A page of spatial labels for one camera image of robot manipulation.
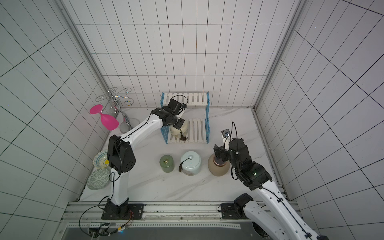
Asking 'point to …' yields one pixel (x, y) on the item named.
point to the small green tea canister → (167, 162)
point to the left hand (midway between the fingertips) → (176, 124)
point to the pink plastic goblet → (108, 122)
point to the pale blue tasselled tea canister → (190, 163)
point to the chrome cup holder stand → (128, 125)
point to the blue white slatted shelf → (198, 129)
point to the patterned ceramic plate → (98, 179)
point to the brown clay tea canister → (217, 167)
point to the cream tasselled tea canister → (182, 133)
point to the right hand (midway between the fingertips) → (219, 141)
